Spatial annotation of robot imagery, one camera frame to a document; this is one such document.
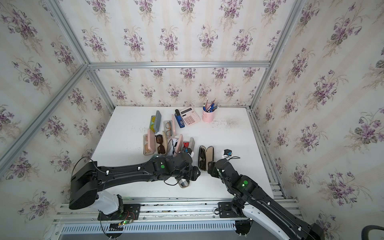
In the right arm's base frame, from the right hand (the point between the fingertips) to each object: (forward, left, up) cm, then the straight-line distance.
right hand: (215, 165), depth 79 cm
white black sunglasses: (+18, +26, -9) cm, 33 cm away
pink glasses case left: (+14, +39, -1) cm, 42 cm away
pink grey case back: (+28, +26, -3) cm, 39 cm away
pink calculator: (+42, +15, -7) cm, 45 cm away
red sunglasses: (+16, +17, -7) cm, 25 cm away
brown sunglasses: (+20, +35, -7) cm, 41 cm away
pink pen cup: (+38, +2, 0) cm, 38 cm away
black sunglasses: (+8, +6, -7) cm, 12 cm away
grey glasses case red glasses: (+14, +17, -10) cm, 24 cm away
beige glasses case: (+17, +30, -3) cm, 34 cm away
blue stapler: (+40, +24, -8) cm, 47 cm away
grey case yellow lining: (+31, +39, -2) cm, 50 cm away
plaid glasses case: (-8, +17, -6) cm, 20 cm away
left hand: (-5, +10, 0) cm, 11 cm away
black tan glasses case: (+10, +2, -8) cm, 13 cm away
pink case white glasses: (+11, +22, -2) cm, 25 cm away
